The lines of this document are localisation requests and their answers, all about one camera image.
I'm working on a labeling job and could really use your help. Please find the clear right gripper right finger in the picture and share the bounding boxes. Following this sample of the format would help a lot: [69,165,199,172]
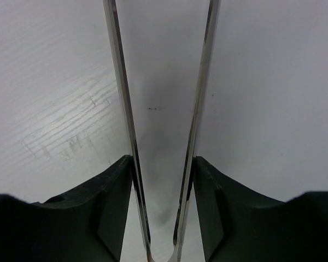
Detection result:
[169,0,221,261]

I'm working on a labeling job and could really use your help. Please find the clear right gripper left finger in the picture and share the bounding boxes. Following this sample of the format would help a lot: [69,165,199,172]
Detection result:
[103,0,154,261]

